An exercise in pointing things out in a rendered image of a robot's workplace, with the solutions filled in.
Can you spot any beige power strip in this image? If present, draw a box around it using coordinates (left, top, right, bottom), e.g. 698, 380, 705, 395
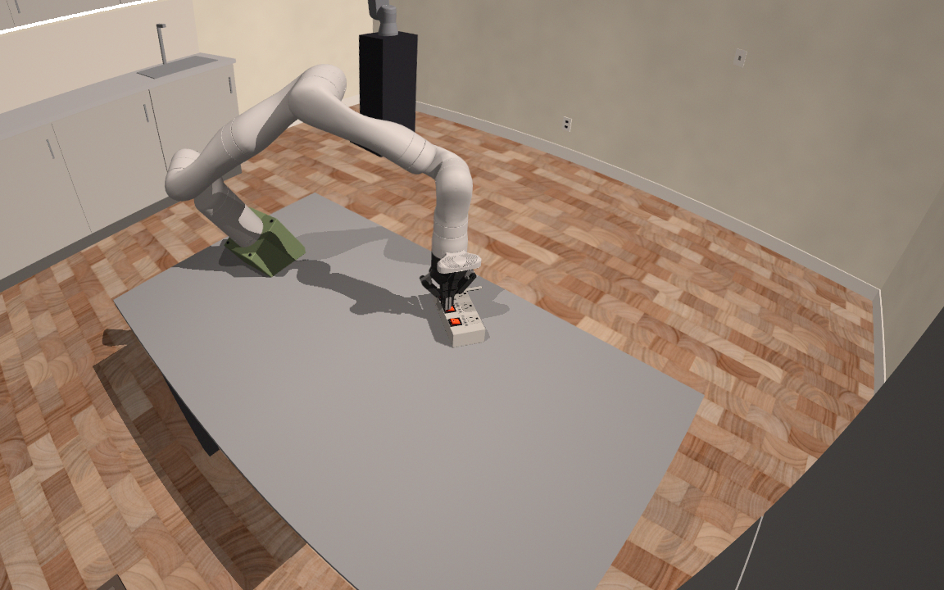
433, 286, 485, 347

